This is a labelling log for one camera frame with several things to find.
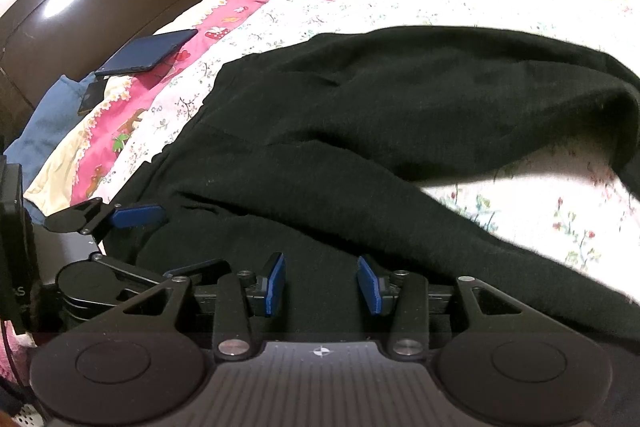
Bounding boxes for dark blue smartphone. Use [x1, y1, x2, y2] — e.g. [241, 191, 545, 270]
[96, 29, 198, 77]

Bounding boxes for black pants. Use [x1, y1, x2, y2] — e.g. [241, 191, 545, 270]
[105, 26, 639, 339]

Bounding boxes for floral pink white bedsheet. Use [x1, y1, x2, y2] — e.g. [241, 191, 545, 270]
[21, 0, 639, 298]

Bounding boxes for blue cloth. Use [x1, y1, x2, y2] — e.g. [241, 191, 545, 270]
[3, 74, 96, 225]

